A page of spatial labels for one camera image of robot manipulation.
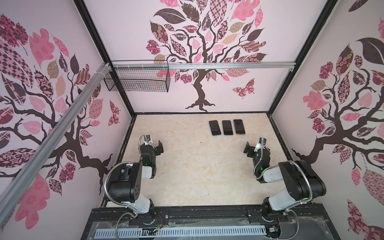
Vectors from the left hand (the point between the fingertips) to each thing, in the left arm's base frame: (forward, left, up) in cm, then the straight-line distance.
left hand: (153, 143), depth 94 cm
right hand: (-1, -66, +2) cm, 66 cm away
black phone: (+18, -42, -7) cm, 46 cm away
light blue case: (+15, -57, -6) cm, 59 cm away
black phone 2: (+19, -61, -6) cm, 64 cm away
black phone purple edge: (+18, -51, -6) cm, 55 cm away
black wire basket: (+35, +10, +27) cm, 45 cm away
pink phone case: (+18, -51, -6) cm, 55 cm away
